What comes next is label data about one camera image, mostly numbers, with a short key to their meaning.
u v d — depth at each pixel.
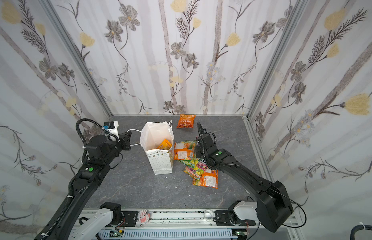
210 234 0.70
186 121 1.14
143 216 0.72
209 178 0.84
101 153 0.53
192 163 0.90
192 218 0.75
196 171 0.86
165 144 0.90
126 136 0.69
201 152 0.61
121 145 0.64
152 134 0.90
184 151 0.93
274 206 0.41
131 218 0.73
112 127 0.61
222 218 0.73
